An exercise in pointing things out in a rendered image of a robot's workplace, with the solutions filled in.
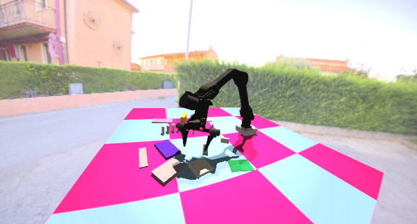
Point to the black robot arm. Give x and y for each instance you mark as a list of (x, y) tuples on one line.
[(209, 91)]

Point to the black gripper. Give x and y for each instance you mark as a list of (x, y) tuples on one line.
[(213, 132)]

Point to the purple flat block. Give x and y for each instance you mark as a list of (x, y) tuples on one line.
[(167, 149)]

